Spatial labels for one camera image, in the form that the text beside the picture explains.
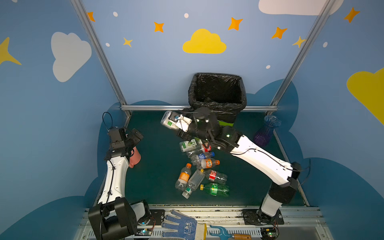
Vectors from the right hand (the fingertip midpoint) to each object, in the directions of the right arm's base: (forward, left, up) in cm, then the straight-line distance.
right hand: (177, 119), depth 64 cm
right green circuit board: (-35, -45, -42) cm, 71 cm away
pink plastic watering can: (-1, +30, -36) cm, 46 cm away
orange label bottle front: (-14, -1, -39) cm, 42 cm away
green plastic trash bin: (+14, -25, -18) cm, 33 cm away
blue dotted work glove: (-36, -6, -39) cm, 53 cm away
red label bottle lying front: (-11, -19, -35) cm, 41 cm away
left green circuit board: (-38, +15, -40) cm, 57 cm away
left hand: (+4, +25, -19) cm, 32 cm away
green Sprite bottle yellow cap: (-18, -20, -35) cm, 44 cm away
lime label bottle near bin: (+10, 0, -37) cm, 38 cm away
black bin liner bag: (+38, -25, -15) cm, 48 cm away
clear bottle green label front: (-15, -8, -35) cm, 39 cm away
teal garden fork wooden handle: (-37, -24, -40) cm, 60 cm away
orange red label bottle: (-4, -15, -33) cm, 37 cm away
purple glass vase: (+23, -56, -40) cm, 73 cm away
